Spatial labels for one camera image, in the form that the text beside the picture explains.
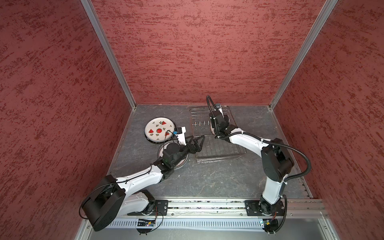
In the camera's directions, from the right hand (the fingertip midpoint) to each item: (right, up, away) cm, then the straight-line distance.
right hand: (218, 118), depth 92 cm
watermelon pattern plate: (-40, -8, +11) cm, 43 cm away
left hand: (-12, -11, -15) cm, 22 cm away
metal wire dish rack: (-3, -20, +2) cm, 21 cm away
